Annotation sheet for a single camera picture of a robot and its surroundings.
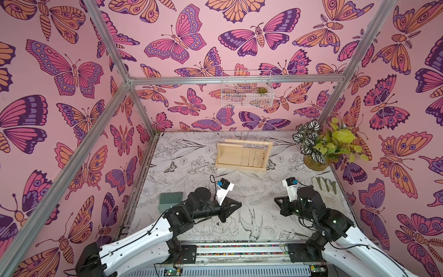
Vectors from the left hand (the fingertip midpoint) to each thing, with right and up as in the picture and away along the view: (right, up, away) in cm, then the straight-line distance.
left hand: (241, 205), depth 68 cm
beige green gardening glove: (+50, -2, +24) cm, 55 cm away
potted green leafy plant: (+39, +23, +16) cm, 48 cm away
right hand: (+16, 0, +9) cm, 18 cm away
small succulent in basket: (+14, +54, +26) cm, 61 cm away
